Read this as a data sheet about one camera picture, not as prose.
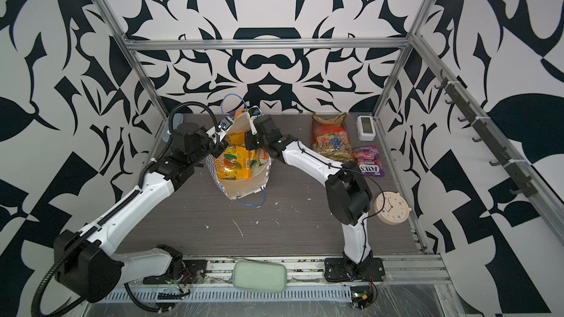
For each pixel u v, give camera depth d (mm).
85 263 389
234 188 797
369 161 991
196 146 598
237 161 915
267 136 675
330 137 1025
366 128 1104
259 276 715
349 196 497
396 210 865
